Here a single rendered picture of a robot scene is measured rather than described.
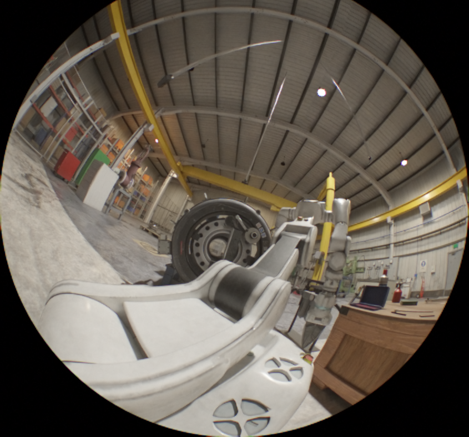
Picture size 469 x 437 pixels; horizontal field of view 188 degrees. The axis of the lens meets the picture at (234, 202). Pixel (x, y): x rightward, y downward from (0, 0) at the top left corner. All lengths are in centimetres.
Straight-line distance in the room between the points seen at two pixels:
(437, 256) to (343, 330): 1022
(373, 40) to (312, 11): 276
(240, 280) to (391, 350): 70
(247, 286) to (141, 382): 29
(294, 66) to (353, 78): 289
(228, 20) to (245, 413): 837
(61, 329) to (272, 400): 32
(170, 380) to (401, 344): 70
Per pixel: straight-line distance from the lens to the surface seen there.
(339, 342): 86
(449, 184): 1115
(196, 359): 22
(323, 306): 57
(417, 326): 72
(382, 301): 96
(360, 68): 840
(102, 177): 435
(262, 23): 780
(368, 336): 78
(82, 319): 26
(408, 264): 1132
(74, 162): 568
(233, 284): 37
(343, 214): 67
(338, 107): 883
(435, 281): 1075
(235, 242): 97
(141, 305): 32
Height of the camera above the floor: 58
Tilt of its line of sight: 20 degrees up
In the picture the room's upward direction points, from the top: 22 degrees clockwise
